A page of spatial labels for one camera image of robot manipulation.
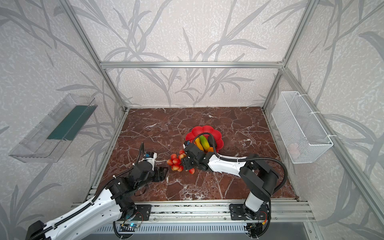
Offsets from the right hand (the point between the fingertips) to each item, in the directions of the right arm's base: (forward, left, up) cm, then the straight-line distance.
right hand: (186, 155), depth 88 cm
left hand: (-7, +10, +4) cm, 13 cm away
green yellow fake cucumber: (+9, -11, -2) cm, 15 cm away
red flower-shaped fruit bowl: (+19, -13, -3) cm, 23 cm away
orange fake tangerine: (+4, -15, -1) cm, 15 cm away
